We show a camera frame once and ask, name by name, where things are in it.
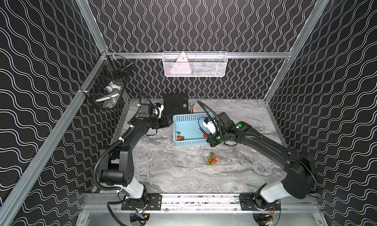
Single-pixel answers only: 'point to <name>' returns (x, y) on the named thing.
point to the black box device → (175, 103)
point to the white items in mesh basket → (112, 92)
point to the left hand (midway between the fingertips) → (168, 119)
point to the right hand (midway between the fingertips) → (207, 139)
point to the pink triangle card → (181, 66)
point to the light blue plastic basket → (189, 130)
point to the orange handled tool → (191, 108)
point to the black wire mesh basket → (113, 68)
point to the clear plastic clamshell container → (206, 154)
